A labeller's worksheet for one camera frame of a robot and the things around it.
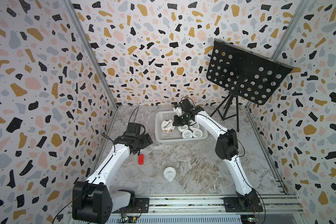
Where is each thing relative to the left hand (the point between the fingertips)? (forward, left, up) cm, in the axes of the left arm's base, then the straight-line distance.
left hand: (148, 142), depth 84 cm
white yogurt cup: (+14, -22, -5) cm, 26 cm away
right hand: (+15, -15, -2) cm, 21 cm away
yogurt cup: (+15, -30, -5) cm, 34 cm away
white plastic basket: (+13, -16, -13) cm, 25 cm away
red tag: (-6, +6, -13) cm, 15 cm away
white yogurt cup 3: (+9, -32, -6) cm, 33 cm away
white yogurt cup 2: (+9, -25, -6) cm, 27 cm away
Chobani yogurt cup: (+15, -11, -4) cm, 19 cm away
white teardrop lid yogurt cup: (-16, -13, -7) cm, 22 cm away
